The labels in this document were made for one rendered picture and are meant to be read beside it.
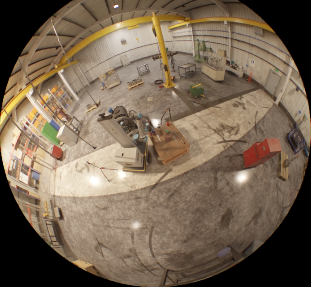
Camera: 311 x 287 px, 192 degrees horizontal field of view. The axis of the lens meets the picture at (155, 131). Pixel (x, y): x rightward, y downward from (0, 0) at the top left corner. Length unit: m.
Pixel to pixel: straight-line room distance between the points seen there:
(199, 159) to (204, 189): 0.87
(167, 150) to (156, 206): 1.55
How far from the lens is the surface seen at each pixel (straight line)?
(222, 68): 6.86
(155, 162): 2.76
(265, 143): 2.61
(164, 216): 2.73
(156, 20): 5.15
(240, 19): 10.73
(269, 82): 9.97
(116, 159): 2.26
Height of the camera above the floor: 2.59
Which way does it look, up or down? 53 degrees down
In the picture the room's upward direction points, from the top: 21 degrees counter-clockwise
